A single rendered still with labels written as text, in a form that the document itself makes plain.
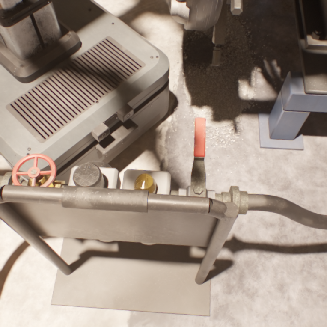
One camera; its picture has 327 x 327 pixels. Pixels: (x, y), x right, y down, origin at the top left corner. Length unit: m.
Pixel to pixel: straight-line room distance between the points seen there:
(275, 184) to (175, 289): 0.44
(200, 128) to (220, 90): 0.68
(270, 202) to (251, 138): 0.61
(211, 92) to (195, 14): 0.47
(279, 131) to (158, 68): 0.43
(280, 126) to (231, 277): 0.48
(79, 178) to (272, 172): 0.74
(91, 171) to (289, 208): 0.35
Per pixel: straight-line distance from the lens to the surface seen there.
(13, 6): 1.01
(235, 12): 0.78
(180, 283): 1.07
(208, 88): 1.36
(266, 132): 1.29
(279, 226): 1.16
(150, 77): 1.07
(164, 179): 0.66
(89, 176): 0.62
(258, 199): 0.68
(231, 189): 0.67
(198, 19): 0.95
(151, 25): 1.57
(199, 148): 0.66
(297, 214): 0.73
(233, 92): 1.36
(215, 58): 1.10
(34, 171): 0.65
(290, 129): 1.23
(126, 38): 1.15
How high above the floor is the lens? 1.06
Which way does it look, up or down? 62 degrees down
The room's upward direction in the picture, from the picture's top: straight up
